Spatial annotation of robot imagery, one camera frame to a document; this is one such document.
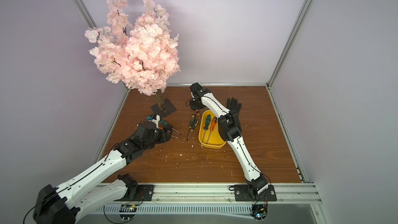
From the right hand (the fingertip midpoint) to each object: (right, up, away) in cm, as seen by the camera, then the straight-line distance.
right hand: (195, 103), depth 105 cm
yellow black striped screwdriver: (-2, -12, -8) cm, 14 cm away
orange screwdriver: (+13, -11, -8) cm, 18 cm away
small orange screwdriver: (+2, -7, -4) cm, 9 cm away
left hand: (-11, -13, -25) cm, 31 cm away
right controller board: (+32, -49, -36) cm, 68 cm away
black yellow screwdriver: (+1, -12, -8) cm, 15 cm away
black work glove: (+26, -1, +1) cm, 26 cm away
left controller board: (-30, -51, -33) cm, 68 cm away
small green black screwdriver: (-18, -12, -10) cm, 24 cm away
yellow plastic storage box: (+13, -22, -13) cm, 29 cm away
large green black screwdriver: (+9, -11, -8) cm, 16 cm away
